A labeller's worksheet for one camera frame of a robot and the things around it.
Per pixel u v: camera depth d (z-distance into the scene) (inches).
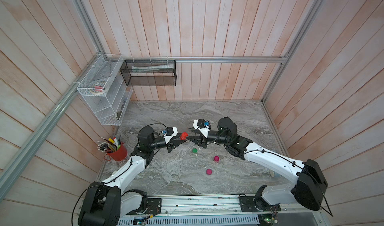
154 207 28.7
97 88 28.6
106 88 29.1
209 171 33.2
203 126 23.1
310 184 17.1
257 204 26.1
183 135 27.6
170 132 24.6
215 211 28.8
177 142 28.9
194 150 36.5
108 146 30.2
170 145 26.6
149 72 40.9
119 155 32.4
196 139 24.7
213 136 24.8
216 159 34.5
